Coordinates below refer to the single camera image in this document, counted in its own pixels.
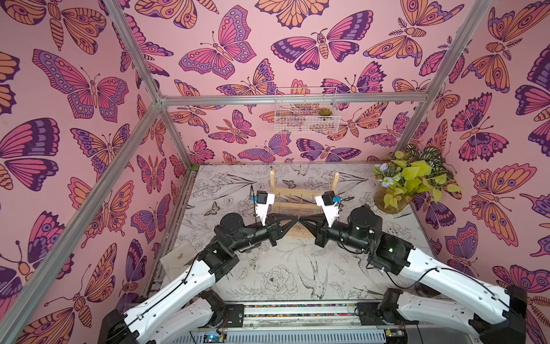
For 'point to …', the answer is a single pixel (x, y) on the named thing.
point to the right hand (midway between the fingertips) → (302, 216)
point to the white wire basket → (306, 110)
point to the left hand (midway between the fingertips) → (298, 220)
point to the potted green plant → (407, 172)
